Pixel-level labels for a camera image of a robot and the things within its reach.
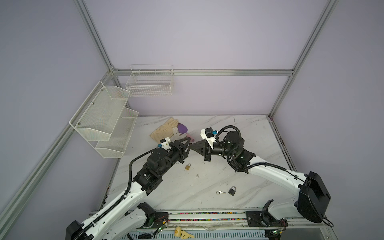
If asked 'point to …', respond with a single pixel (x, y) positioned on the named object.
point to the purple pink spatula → (182, 128)
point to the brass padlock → (188, 167)
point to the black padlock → (232, 191)
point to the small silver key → (220, 192)
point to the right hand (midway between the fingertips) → (190, 146)
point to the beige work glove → (165, 131)
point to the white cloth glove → (177, 136)
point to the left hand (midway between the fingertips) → (192, 139)
